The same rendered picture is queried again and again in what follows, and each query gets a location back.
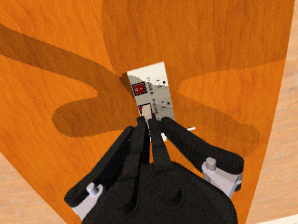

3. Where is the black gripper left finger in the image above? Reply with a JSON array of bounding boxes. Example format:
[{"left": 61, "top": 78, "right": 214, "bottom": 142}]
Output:
[{"left": 64, "top": 105, "right": 150, "bottom": 221}]

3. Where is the white power strip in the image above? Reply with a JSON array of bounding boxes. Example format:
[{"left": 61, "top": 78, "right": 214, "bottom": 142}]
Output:
[{"left": 127, "top": 62, "right": 175, "bottom": 121}]

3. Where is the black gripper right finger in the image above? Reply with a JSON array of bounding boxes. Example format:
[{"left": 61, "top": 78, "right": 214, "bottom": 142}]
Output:
[{"left": 146, "top": 104, "right": 244, "bottom": 207}]

